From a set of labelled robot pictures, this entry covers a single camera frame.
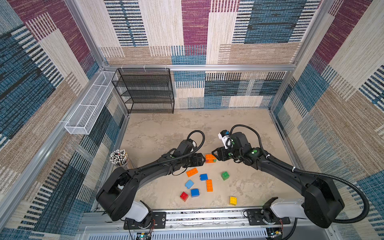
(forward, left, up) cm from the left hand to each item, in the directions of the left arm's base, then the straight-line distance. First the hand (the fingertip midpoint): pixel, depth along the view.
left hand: (202, 160), depth 85 cm
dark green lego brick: (-7, -13, -5) cm, 15 cm away
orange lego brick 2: (-12, -4, -8) cm, 15 cm away
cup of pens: (-3, +41, +10) cm, 43 cm away
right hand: (+2, -9, +3) cm, 10 cm away
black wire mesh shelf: (+50, +38, +11) cm, 64 cm away
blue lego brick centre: (-6, -1, -8) cm, 10 cm away
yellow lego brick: (-20, -15, -5) cm, 26 cm away
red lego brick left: (-17, +10, -5) cm, 21 cm away
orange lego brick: (-3, +6, -8) cm, 10 cm away
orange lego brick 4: (+2, -5, -7) cm, 9 cm away
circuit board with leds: (-33, -32, -10) cm, 47 cm away
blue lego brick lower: (-15, +4, -8) cm, 17 cm away
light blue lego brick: (-10, +7, -9) cm, 15 cm away
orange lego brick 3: (-2, -4, +8) cm, 9 cm away
